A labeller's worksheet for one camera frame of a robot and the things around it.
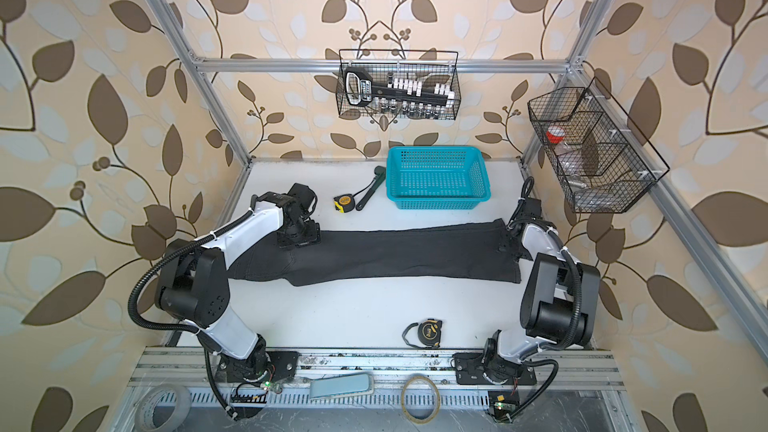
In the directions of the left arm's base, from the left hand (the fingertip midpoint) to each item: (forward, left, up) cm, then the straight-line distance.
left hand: (310, 241), depth 89 cm
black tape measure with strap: (-24, -36, -4) cm, 43 cm away
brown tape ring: (-40, -30, -8) cm, 51 cm away
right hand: (0, -64, -3) cm, 64 cm away
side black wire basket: (+10, -77, +27) cm, 82 cm away
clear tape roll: (-43, +29, -5) cm, 53 cm away
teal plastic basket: (+34, -41, -7) cm, 54 cm away
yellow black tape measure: (+18, -7, -5) cm, 20 cm away
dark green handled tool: (+33, -19, -7) cm, 39 cm away
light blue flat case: (-36, -15, -4) cm, 39 cm away
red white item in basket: (+20, -69, +26) cm, 77 cm away
